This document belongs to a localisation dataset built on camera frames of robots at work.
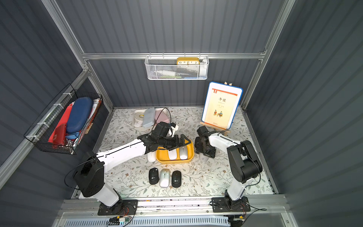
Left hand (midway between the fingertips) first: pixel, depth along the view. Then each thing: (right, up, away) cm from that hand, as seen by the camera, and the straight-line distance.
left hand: (188, 145), depth 78 cm
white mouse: (-3, -7, +15) cm, 17 cm away
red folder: (-61, +8, -13) cm, 63 cm away
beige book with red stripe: (+21, +22, +11) cm, 33 cm away
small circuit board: (-37, -37, -7) cm, 53 cm away
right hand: (+12, -7, +14) cm, 20 cm away
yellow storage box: (-17, -9, +13) cm, 23 cm away
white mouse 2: (-23, -9, +11) cm, 27 cm away
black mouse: (-20, -19, +4) cm, 28 cm away
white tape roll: (-38, +16, +31) cm, 52 cm away
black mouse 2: (-7, -20, +4) cm, 22 cm away
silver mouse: (-14, -20, +4) cm, 25 cm away
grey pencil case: (-29, +15, +26) cm, 42 cm away
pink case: (-20, +19, +33) cm, 43 cm away
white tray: (-31, +8, +26) cm, 42 cm away
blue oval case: (-58, +18, -5) cm, 61 cm away
